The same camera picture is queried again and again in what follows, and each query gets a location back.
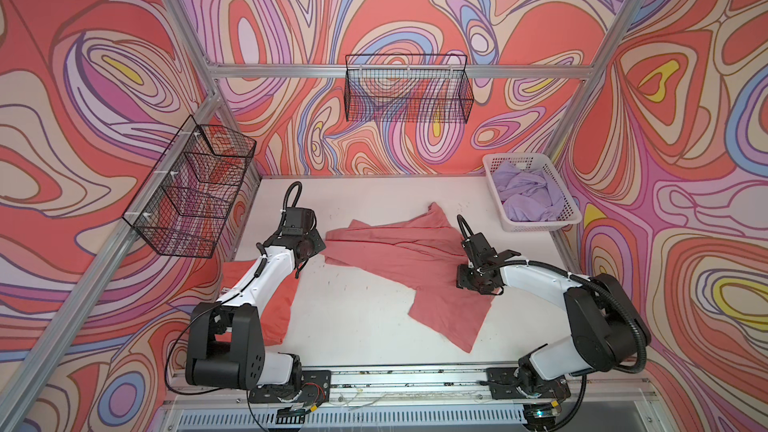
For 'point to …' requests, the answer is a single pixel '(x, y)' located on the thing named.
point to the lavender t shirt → (526, 195)
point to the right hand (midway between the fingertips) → (468, 286)
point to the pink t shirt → (425, 250)
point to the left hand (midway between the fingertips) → (319, 240)
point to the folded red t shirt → (275, 315)
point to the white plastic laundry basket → (570, 214)
